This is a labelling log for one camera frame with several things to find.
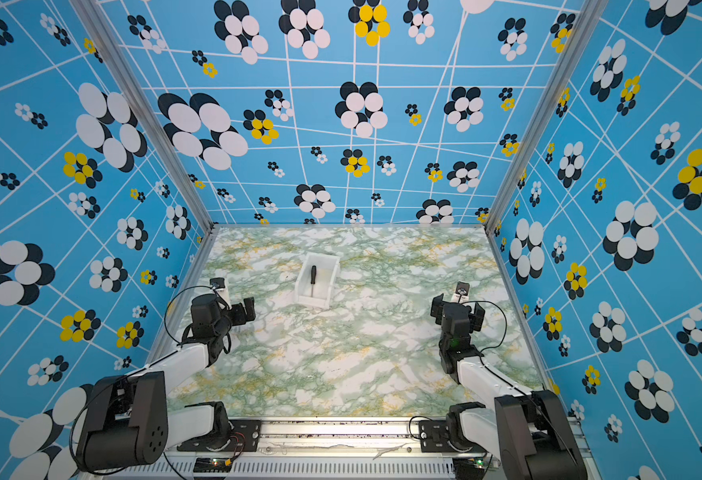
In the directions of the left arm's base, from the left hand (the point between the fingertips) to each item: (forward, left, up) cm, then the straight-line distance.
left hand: (239, 299), depth 91 cm
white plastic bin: (+16, -25, -5) cm, 30 cm away
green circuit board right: (-41, -64, -8) cm, 76 cm away
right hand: (-2, -68, +4) cm, 68 cm away
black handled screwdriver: (+12, -21, -6) cm, 25 cm away
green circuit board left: (-41, -1, -10) cm, 42 cm away
